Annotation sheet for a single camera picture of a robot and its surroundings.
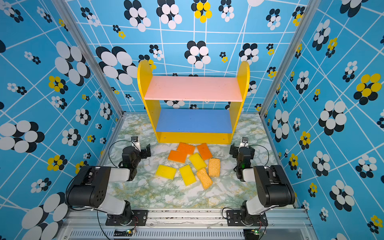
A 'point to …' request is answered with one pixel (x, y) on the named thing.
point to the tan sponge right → (214, 167)
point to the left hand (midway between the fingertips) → (143, 143)
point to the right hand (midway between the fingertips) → (244, 145)
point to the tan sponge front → (204, 178)
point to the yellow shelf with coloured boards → (194, 109)
